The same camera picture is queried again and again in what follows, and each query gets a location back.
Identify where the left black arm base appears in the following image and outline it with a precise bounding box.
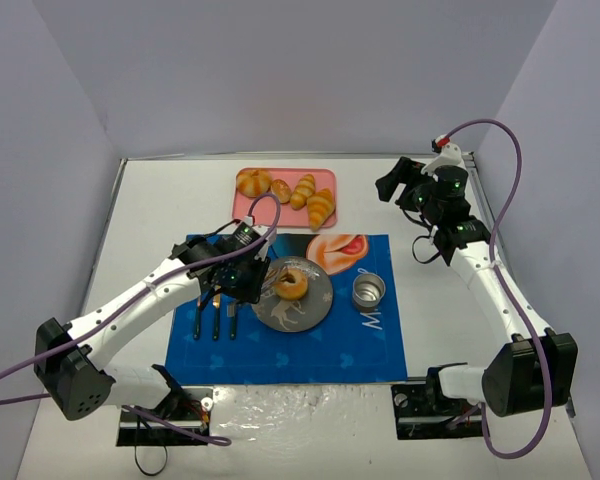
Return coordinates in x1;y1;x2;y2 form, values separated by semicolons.
115;387;214;447

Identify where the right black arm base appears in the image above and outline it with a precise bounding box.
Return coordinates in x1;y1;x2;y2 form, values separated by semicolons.
391;363;485;440

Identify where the purple cable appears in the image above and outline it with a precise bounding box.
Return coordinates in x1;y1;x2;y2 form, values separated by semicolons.
0;194;282;447
444;118;552;459

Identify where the grey reindeer plate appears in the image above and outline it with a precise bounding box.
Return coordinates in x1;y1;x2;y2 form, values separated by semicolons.
251;256;334;333

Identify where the round pumpkin-shaped bun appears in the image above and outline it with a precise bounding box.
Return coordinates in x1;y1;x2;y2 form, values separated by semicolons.
236;169;273;198

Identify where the gold spoon dark handle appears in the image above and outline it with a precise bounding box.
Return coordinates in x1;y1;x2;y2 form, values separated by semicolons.
192;298;202;341

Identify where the silver metal cup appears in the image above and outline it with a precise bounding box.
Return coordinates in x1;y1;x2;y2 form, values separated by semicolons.
352;272;386;312

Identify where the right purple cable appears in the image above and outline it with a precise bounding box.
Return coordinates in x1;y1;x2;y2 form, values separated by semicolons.
444;118;552;459

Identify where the sugared ring donut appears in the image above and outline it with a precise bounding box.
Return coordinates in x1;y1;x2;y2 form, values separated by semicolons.
273;268;308;301

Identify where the gold fork dark handle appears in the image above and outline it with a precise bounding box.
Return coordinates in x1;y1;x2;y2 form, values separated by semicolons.
227;301;240;340

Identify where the blue cartoon placemat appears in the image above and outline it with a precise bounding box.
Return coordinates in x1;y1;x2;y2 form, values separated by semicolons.
166;234;407;385

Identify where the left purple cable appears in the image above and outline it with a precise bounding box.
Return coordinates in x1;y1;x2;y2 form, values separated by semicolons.
0;194;282;447

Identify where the small striped croissant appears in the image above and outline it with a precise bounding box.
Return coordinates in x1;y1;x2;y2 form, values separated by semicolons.
289;174;316;210

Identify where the gold knife dark handle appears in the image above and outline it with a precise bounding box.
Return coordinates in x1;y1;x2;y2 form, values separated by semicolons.
212;294;222;341

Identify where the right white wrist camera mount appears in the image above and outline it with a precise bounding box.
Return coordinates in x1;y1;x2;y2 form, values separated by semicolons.
421;135;465;176

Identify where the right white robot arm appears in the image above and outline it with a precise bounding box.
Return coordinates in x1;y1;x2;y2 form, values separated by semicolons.
375;157;578;417

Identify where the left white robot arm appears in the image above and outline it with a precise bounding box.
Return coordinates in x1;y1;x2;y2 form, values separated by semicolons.
34;217;275;421

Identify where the small sesame bun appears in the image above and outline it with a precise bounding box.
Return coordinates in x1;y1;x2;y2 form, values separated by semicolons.
270;179;292;204

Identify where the large striped croissant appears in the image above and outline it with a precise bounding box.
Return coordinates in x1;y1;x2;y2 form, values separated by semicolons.
307;188;336;231

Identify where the pink rectangular tray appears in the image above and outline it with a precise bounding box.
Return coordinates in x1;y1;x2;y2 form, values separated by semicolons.
232;167;337;231

